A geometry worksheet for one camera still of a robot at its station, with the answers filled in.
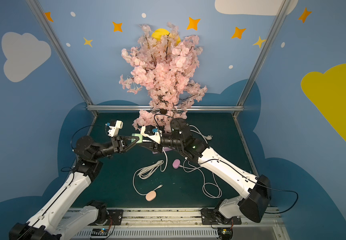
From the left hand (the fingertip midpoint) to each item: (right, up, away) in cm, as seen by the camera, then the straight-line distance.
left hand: (139, 138), depth 62 cm
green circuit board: (-22, -47, +11) cm, 53 cm away
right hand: (+2, +2, +1) cm, 3 cm away
